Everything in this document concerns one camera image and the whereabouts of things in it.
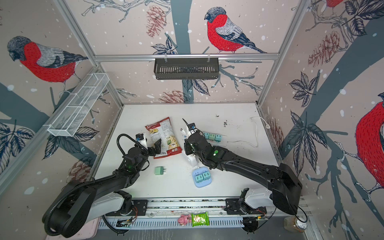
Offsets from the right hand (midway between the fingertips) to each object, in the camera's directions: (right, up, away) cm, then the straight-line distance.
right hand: (183, 142), depth 78 cm
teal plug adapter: (+21, 0, +14) cm, 25 cm away
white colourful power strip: (+25, -4, +17) cm, 30 cm away
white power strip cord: (+61, +6, +33) cm, 69 cm away
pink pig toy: (+1, -35, -9) cm, 36 cm away
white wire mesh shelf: (-56, +18, -1) cm, 59 cm away
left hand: (-18, 0, +7) cm, 20 cm away
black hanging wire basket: (0, +49, +29) cm, 56 cm away
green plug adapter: (-15, -17, +6) cm, 24 cm away
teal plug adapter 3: (+8, -19, -2) cm, 21 cm away
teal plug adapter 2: (+12, -18, 0) cm, 22 cm away
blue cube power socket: (+9, -18, +6) cm, 21 cm away
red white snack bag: (-15, +4, +20) cm, 26 cm away
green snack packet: (+9, -35, -9) cm, 37 cm away
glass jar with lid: (+49, -32, -16) cm, 60 cm away
